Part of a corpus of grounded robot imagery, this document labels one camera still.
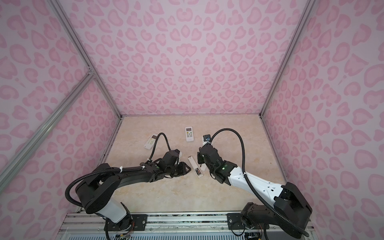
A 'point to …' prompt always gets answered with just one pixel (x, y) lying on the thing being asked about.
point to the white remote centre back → (189, 134)
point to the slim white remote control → (196, 169)
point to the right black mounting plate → (234, 221)
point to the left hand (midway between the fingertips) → (191, 168)
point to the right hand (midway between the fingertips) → (200, 147)
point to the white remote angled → (150, 143)
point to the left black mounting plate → (139, 222)
